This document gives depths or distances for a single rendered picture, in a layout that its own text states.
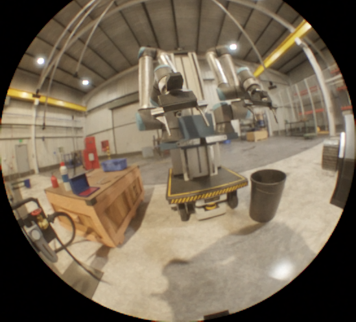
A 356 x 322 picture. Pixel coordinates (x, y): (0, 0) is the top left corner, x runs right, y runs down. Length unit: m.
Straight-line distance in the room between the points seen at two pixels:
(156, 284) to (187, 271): 0.19
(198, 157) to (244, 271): 1.04
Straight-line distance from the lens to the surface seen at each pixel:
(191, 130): 1.00
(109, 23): 8.78
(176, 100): 0.38
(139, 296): 0.79
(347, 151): 0.16
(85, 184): 0.96
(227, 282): 0.76
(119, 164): 1.33
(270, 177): 1.11
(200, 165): 1.13
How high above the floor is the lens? 0.73
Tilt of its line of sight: 2 degrees down
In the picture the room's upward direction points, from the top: 8 degrees counter-clockwise
